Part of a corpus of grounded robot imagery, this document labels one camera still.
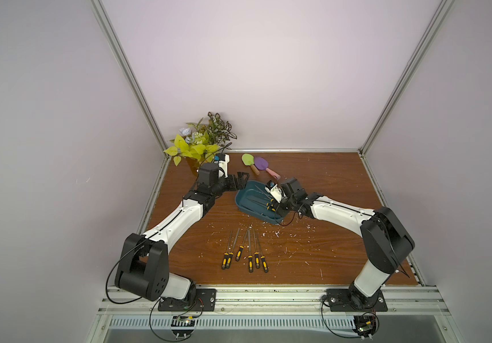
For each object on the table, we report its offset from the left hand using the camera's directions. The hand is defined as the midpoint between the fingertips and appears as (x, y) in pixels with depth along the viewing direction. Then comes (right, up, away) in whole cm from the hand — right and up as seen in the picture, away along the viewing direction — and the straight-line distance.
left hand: (243, 174), depth 84 cm
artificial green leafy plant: (-20, +16, +15) cm, 30 cm away
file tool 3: (-1, -30, +1) cm, 30 cm away
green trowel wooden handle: (+1, +8, +34) cm, 34 cm away
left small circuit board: (-21, -53, -11) cm, 58 cm away
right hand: (+14, -10, +7) cm, 19 cm away
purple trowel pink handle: (+9, +5, +31) cm, 32 cm away
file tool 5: (+5, -32, 0) cm, 33 cm away
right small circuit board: (+42, -50, -14) cm, 67 cm away
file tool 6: (+8, -33, -1) cm, 34 cm away
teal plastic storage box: (+5, -13, +16) cm, 22 cm away
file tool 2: (-5, -33, -1) cm, 33 cm away
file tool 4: (+3, -33, -1) cm, 33 cm away
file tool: (-7, -32, -1) cm, 33 cm away
